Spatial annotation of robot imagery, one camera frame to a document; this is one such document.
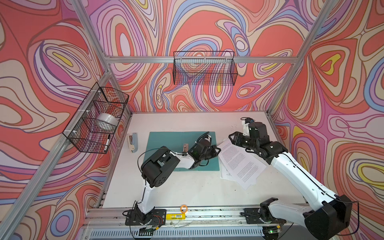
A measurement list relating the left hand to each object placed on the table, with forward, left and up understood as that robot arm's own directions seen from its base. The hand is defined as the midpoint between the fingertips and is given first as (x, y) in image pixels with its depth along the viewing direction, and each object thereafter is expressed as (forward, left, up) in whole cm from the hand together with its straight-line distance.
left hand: (224, 149), depth 90 cm
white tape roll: (+3, +61, +25) cm, 66 cm away
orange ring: (-30, +25, -7) cm, 40 cm away
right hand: (-1, -2, +13) cm, 13 cm away
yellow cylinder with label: (-34, +28, -5) cm, 44 cm away
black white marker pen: (-7, +61, +18) cm, 64 cm away
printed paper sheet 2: (-12, 0, -8) cm, 14 cm away
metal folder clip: (+6, +24, -7) cm, 26 cm away
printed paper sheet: (-7, -13, -8) cm, 17 cm away
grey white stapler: (+9, +60, -4) cm, 61 cm away
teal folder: (+11, +28, -7) cm, 31 cm away
